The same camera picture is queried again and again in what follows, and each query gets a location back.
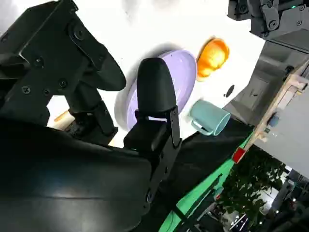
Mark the pale green mug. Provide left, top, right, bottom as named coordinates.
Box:
left=189, top=100, right=231, bottom=136

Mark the wooden desk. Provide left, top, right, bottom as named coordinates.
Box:
left=251, top=64, right=309, bottom=144

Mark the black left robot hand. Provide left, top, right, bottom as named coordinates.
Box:
left=226, top=0, right=309, bottom=54

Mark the green leafy plant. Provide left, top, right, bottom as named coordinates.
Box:
left=216, top=146, right=289, bottom=219

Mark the dark grey machine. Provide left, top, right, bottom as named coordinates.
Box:
left=222, top=40, right=309, bottom=127

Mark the red box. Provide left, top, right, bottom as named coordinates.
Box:
left=231, top=146, right=247, bottom=165

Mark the beige towel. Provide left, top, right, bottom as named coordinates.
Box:
left=53, top=110, right=74, bottom=131

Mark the lilac plate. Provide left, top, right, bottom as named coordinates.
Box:
left=114, top=49, right=198, bottom=131

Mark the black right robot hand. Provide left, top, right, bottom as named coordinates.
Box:
left=0, top=0, right=184, bottom=232

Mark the light grey cabinet panel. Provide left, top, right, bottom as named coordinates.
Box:
left=253, top=89, right=309, bottom=181

